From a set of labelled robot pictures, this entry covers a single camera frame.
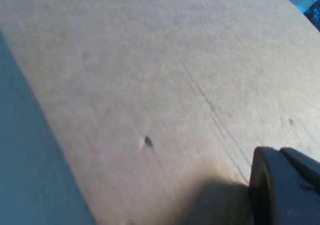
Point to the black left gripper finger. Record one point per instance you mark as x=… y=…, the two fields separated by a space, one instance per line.
x=284 y=187

